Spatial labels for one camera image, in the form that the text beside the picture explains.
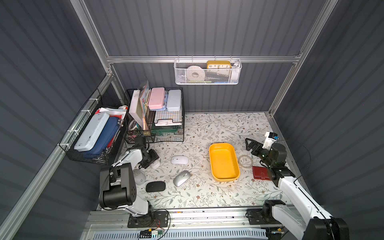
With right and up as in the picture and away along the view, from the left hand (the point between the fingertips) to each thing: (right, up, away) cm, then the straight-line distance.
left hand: (154, 158), depth 93 cm
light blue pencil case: (+12, +38, +4) cm, 40 cm away
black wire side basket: (-26, +32, -14) cm, 44 cm away
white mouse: (+16, -1, +1) cm, 16 cm away
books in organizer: (-7, +34, -5) cm, 35 cm away
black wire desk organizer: (+1, +28, +1) cm, 28 cm away
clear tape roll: (+58, -2, +2) cm, 58 cm away
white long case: (-20, +15, -30) cm, 39 cm away
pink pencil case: (+1, +38, +2) cm, 38 cm away
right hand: (+59, +10, -10) cm, 61 cm away
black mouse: (+2, -14, -10) cm, 17 cm away
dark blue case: (-15, +15, -26) cm, 34 cm away
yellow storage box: (+45, -4, -1) cm, 45 cm away
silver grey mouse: (+17, -12, -6) cm, 21 cm away
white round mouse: (-6, -9, -7) cm, 13 cm away
